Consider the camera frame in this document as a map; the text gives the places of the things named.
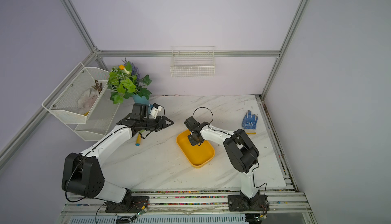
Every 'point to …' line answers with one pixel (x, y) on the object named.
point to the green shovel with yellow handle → (137, 143)
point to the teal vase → (139, 100)
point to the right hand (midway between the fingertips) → (197, 140)
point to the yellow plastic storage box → (197, 156)
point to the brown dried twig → (98, 87)
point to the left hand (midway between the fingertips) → (170, 123)
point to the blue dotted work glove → (249, 122)
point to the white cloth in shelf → (86, 100)
